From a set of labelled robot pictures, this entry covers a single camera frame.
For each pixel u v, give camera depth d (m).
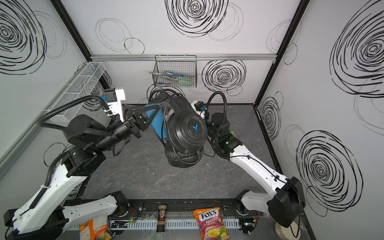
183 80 0.87
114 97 0.38
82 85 0.83
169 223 0.71
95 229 0.66
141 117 0.42
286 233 0.62
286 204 0.39
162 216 0.69
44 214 0.38
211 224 0.67
